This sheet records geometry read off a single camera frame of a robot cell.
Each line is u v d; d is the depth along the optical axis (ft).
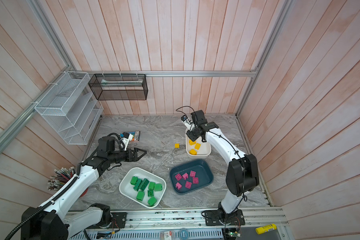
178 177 2.82
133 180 2.76
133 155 2.26
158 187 2.69
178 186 2.68
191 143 3.32
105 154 2.02
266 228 2.30
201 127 2.05
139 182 2.74
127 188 2.74
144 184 2.71
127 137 2.39
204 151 3.29
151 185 2.74
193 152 3.17
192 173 2.88
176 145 3.32
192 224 2.40
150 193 2.63
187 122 2.54
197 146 3.31
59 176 2.43
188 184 2.74
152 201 2.57
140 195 2.60
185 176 2.81
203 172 2.96
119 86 3.45
